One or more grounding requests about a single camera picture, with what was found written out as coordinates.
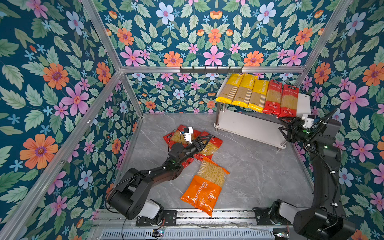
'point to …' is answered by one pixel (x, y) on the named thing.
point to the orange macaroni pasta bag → (204, 188)
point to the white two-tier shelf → (263, 128)
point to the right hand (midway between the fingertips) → (280, 121)
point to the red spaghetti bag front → (272, 102)
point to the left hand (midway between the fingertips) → (212, 136)
